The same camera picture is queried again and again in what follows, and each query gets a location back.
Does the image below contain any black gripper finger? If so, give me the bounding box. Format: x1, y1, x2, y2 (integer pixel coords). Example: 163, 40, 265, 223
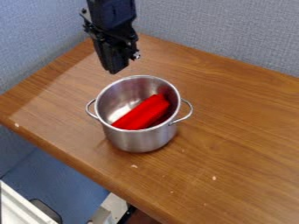
106, 38, 142, 74
94, 39, 109, 70

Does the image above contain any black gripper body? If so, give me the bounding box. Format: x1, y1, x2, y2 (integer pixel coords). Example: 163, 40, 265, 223
81, 0, 139, 52

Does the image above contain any stainless steel pot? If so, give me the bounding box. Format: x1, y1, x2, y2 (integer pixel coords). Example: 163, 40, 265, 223
86, 75, 194, 153

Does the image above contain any red rectangular block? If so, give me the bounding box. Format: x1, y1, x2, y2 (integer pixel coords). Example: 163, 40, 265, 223
113, 94, 170, 130

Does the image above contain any white appliance with black edge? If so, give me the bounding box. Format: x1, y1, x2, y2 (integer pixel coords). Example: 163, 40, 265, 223
0, 180, 63, 224

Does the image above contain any white table frame bracket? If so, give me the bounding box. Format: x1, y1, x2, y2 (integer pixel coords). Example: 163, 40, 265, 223
86, 193, 137, 224

